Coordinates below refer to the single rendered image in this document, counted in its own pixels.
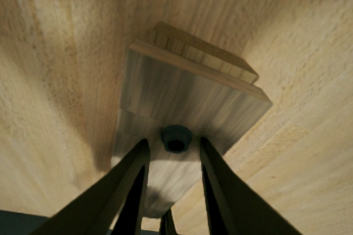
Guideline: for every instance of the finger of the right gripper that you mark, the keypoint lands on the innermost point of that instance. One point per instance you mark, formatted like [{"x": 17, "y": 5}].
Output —
[{"x": 167, "y": 219}]

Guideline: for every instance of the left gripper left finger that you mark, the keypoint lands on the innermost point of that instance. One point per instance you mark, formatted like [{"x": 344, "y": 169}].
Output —
[{"x": 94, "y": 210}]

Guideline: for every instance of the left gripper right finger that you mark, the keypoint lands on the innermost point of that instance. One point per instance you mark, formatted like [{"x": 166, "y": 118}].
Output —
[{"x": 232, "y": 206}]

